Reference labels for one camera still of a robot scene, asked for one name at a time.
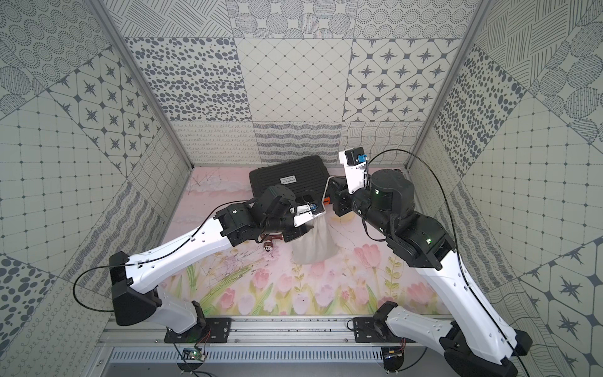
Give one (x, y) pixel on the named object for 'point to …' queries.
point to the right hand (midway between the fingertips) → (332, 180)
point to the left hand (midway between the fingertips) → (307, 210)
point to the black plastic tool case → (301, 174)
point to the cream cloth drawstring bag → (318, 246)
